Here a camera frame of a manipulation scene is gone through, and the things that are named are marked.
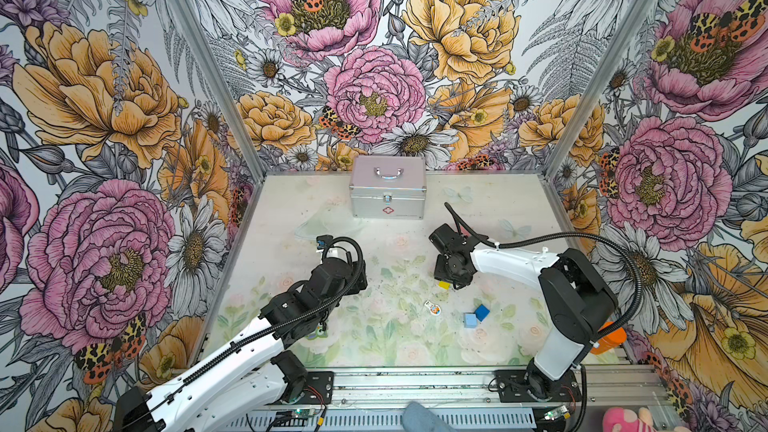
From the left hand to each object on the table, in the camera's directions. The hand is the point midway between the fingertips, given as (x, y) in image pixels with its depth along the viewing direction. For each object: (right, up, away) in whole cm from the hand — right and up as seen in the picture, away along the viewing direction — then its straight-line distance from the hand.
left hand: (350, 274), depth 78 cm
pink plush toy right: (+60, -28, -13) cm, 67 cm away
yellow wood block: (+26, -6, +11) cm, 29 cm away
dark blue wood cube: (+36, -13, +7) cm, 39 cm away
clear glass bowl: (-11, +11, +31) cm, 35 cm away
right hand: (+27, -6, +12) cm, 30 cm away
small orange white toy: (+23, -12, +8) cm, 27 cm away
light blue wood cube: (+32, -14, +6) cm, 36 cm away
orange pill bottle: (+63, -15, -5) cm, 65 cm away
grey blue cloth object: (+16, -30, -10) cm, 35 cm away
